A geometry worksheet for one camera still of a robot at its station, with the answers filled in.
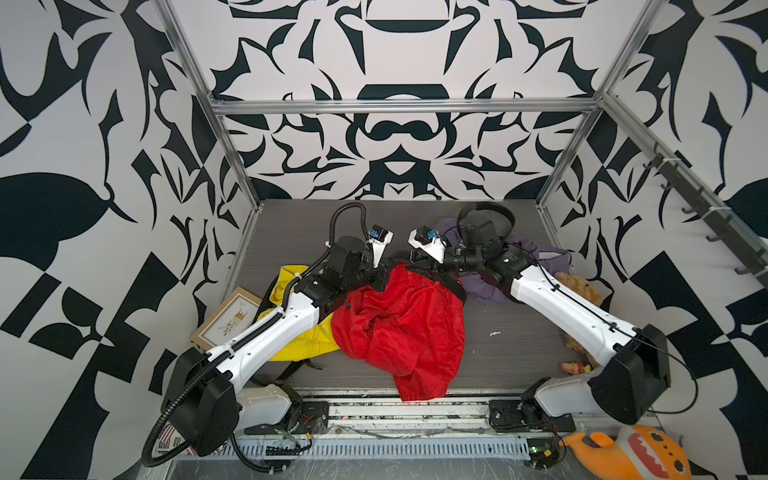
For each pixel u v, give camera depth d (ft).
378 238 2.17
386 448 2.34
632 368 1.31
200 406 1.29
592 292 2.84
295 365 2.65
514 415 2.44
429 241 2.07
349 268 1.94
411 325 2.45
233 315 2.98
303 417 2.39
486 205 3.80
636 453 2.09
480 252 1.95
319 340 2.67
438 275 2.18
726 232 1.81
